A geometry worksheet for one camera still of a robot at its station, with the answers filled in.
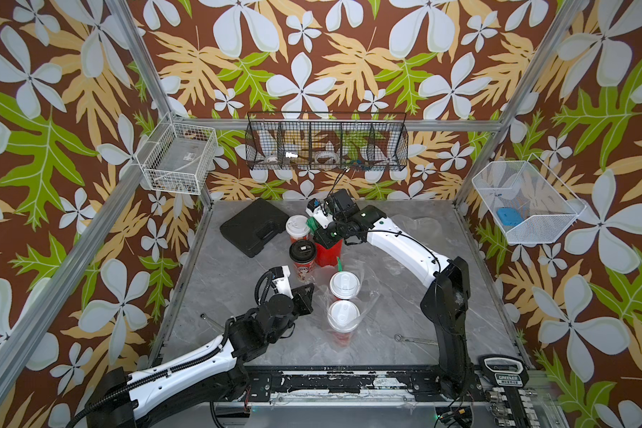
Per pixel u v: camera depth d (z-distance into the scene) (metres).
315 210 0.76
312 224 0.88
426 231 1.08
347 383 0.75
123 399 0.42
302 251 0.84
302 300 0.65
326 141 0.97
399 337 0.83
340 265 0.78
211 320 0.86
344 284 0.75
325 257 0.98
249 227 1.05
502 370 0.78
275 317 0.55
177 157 0.87
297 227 0.89
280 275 0.67
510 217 0.81
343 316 0.70
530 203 0.82
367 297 0.69
